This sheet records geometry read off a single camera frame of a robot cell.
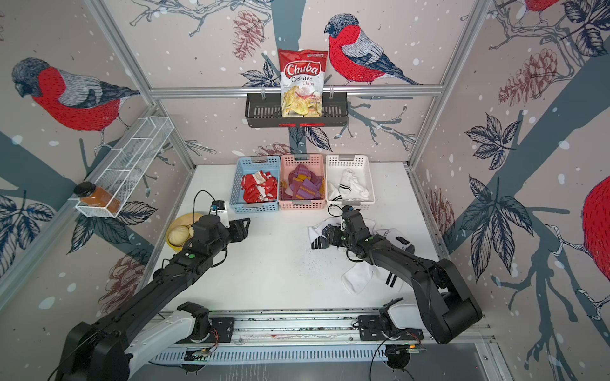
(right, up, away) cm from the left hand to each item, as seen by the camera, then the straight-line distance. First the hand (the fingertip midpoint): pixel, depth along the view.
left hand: (247, 215), depth 83 cm
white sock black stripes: (+33, +7, +22) cm, 40 cm away
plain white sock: (+42, -23, +1) cm, 48 cm away
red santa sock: (+2, +11, +24) cm, 26 cm away
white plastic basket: (+46, +6, +23) cm, 52 cm away
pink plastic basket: (+26, +22, +35) cm, 49 cm away
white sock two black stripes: (+40, +13, +30) cm, 52 cm away
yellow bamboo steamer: (-28, -7, +8) cm, 30 cm away
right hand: (+30, -7, +7) cm, 32 cm away
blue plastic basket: (-8, +21, +34) cm, 41 cm away
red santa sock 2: (-5, +7, +24) cm, 25 cm away
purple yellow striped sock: (+19, +11, +24) cm, 33 cm away
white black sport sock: (+26, -11, +9) cm, 30 cm away
